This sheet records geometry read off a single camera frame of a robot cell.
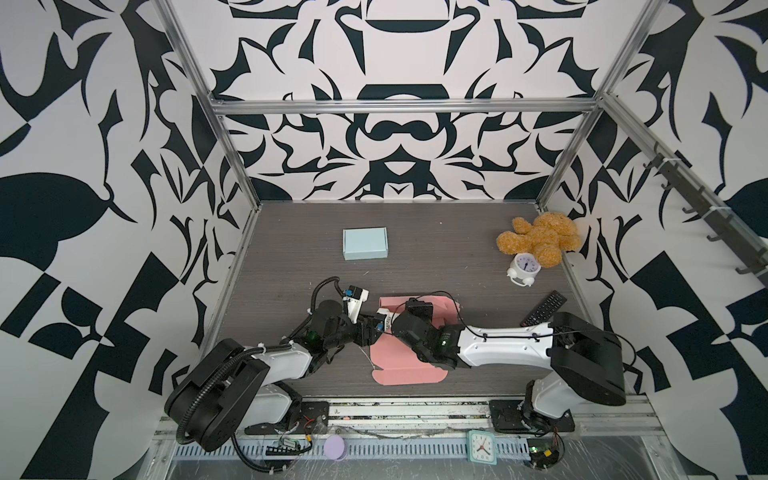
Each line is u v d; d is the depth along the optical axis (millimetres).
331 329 690
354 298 776
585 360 431
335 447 637
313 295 659
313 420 730
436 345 623
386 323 729
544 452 710
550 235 1011
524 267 991
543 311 911
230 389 428
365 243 1025
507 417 741
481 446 691
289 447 726
